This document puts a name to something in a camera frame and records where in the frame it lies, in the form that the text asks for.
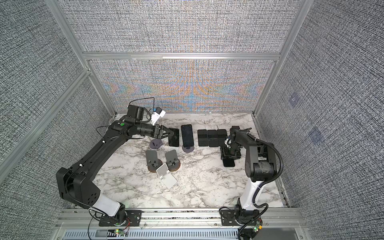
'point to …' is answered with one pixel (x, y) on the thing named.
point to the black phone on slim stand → (174, 139)
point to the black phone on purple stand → (187, 134)
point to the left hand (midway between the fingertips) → (170, 132)
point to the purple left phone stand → (155, 143)
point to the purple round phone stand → (188, 149)
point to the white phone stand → (166, 176)
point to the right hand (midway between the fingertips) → (228, 158)
